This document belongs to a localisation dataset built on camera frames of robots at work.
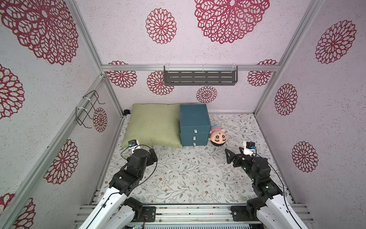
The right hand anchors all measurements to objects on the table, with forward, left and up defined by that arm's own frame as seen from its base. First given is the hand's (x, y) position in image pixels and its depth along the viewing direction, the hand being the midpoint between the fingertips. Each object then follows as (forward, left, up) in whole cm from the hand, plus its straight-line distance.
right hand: (232, 148), depth 77 cm
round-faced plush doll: (+16, +4, -11) cm, 20 cm away
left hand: (-4, +46, 0) cm, 46 cm away
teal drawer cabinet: (+14, +20, +3) cm, 24 cm away
